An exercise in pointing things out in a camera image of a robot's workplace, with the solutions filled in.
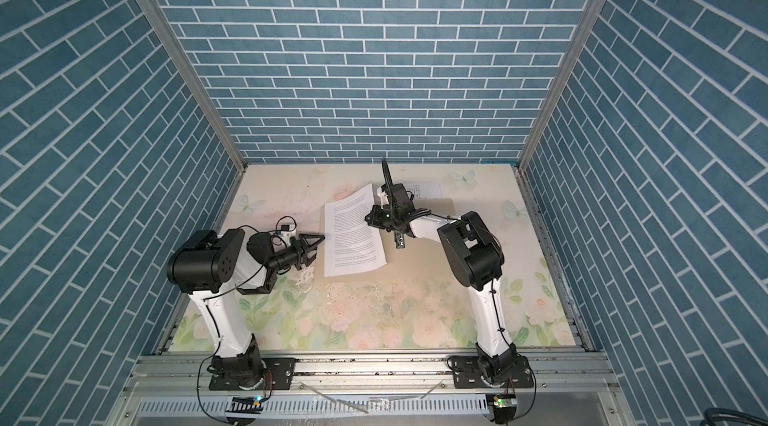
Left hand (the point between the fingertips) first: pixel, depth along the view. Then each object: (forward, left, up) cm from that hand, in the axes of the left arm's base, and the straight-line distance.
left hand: (323, 244), depth 93 cm
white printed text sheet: (+2, -8, -4) cm, 9 cm away
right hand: (+10, -12, +2) cm, 15 cm away
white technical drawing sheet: (+26, -35, -4) cm, 44 cm away
